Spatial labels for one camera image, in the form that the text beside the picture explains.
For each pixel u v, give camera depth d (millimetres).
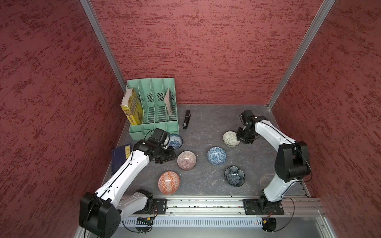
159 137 611
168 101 1027
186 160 874
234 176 831
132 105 915
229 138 997
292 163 475
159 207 741
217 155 920
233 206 760
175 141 974
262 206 668
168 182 812
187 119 1095
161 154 645
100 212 373
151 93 1100
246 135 778
